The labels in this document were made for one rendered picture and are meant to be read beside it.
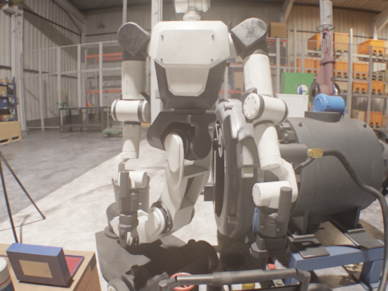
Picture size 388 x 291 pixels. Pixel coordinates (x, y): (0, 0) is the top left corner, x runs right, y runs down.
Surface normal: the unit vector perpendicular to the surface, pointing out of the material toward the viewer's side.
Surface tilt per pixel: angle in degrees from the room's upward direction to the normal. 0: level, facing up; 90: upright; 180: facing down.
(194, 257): 45
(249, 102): 82
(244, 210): 102
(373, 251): 90
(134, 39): 92
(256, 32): 71
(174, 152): 90
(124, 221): 80
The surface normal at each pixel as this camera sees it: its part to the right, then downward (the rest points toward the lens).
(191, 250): 0.00, -0.99
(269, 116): 0.25, 0.69
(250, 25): -0.24, -0.17
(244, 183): 0.02, 0.07
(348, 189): 0.04, 0.34
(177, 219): 0.67, 0.38
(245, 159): 0.04, -0.22
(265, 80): 0.42, -0.16
